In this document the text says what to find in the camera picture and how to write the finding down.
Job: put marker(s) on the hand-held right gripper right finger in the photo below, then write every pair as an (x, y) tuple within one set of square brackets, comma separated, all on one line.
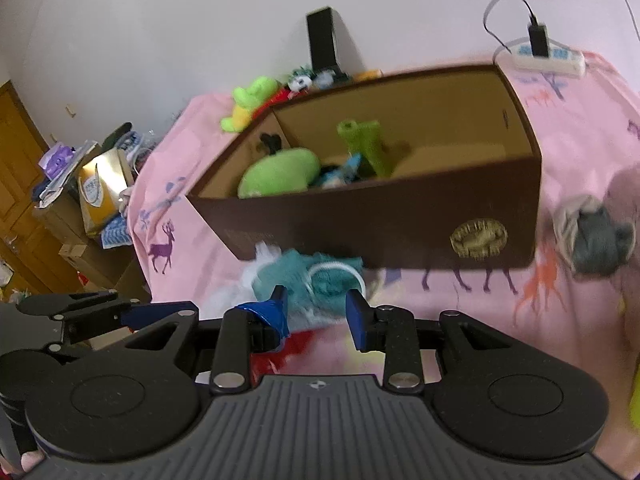
[(357, 320)]

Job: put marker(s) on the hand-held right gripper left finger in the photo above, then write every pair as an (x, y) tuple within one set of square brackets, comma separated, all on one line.
[(272, 312)]

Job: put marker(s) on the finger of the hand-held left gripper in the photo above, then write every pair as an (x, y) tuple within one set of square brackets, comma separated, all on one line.
[(65, 302), (150, 316)]

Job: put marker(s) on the white cloth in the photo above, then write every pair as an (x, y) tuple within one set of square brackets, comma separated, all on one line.
[(235, 290)]

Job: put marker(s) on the teal knit cloth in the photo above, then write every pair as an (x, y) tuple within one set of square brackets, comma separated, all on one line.
[(300, 275)]

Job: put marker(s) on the brown cardboard box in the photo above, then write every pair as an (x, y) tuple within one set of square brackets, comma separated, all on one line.
[(380, 225)]

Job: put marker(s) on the round green plush toy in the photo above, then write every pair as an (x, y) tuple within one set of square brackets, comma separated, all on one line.
[(280, 172)]

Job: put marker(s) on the black cloth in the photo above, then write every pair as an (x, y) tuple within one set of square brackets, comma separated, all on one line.
[(330, 167)]

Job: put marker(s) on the green sock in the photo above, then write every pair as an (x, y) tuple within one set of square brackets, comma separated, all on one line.
[(367, 145)]

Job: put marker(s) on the red cloth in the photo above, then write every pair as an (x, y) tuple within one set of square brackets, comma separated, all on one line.
[(285, 355)]

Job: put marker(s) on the cardboard carton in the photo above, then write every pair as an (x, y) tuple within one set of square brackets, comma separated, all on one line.
[(80, 255)]

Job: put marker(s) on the blue patterned cloth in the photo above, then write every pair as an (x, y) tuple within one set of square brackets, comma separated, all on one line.
[(116, 232)]

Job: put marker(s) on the gold paper bag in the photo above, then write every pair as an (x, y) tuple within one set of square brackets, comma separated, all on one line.
[(102, 195)]

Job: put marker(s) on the purple packet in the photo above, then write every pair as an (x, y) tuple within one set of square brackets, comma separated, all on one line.
[(57, 160)]

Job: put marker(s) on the wooden door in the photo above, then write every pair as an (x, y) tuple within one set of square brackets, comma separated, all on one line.
[(15, 160)]

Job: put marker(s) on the red plush toy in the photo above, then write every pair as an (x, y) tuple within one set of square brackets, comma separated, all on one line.
[(277, 99)]

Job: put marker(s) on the bright green frog plush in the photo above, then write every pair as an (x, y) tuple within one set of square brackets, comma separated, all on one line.
[(250, 100)]

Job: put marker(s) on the panda plush toy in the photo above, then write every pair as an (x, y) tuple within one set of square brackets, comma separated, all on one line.
[(307, 80)]

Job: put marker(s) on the yellow book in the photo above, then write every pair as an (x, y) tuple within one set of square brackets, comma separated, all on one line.
[(367, 75)]

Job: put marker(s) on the black phone stand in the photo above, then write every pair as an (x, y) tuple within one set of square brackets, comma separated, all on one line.
[(340, 74)]

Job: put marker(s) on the black smartphone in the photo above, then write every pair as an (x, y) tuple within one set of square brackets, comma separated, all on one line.
[(321, 37)]

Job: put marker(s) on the pink printed bedsheet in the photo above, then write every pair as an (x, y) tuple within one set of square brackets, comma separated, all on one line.
[(575, 135)]

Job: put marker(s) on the pink plush toy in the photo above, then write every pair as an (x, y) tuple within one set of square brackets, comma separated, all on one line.
[(629, 200)]

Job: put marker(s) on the white power strip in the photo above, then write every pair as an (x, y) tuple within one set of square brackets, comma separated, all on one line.
[(555, 62)]

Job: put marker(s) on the black charger plug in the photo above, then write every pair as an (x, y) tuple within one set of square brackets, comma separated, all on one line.
[(539, 40)]

